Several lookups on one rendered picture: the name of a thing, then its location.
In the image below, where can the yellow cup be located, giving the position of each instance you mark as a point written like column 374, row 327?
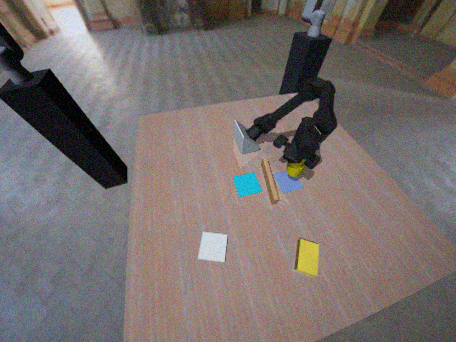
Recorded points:
column 295, row 170

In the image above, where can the yellow flat block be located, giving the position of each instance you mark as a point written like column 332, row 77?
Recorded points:
column 307, row 257

